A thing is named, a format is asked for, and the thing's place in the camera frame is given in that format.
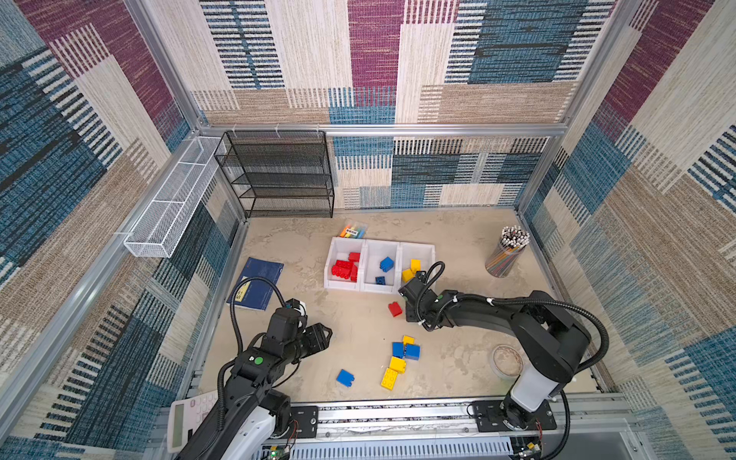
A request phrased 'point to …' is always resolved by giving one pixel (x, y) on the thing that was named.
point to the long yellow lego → (389, 379)
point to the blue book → (258, 294)
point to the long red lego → (341, 272)
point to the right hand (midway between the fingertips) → (417, 312)
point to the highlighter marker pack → (353, 231)
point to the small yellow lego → (408, 340)
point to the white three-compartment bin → (376, 265)
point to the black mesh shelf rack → (281, 172)
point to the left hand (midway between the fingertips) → (325, 330)
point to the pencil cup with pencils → (504, 256)
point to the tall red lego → (344, 264)
